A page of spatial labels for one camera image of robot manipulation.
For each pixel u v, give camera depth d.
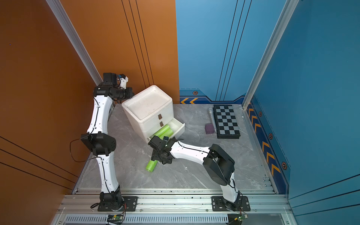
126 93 0.78
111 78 0.68
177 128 1.02
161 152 0.63
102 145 0.58
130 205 0.74
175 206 0.74
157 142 0.66
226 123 1.05
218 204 0.72
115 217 0.72
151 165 0.84
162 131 0.97
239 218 0.70
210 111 1.12
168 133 0.97
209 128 0.99
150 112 0.84
